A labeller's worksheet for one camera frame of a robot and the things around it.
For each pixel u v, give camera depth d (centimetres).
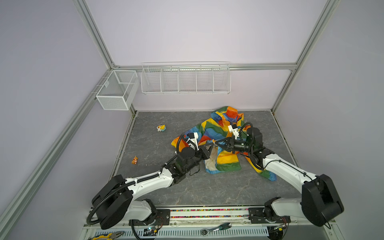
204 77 108
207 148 74
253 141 63
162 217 74
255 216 74
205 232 70
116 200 42
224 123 106
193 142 68
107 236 68
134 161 92
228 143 70
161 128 106
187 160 58
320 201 41
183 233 71
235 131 76
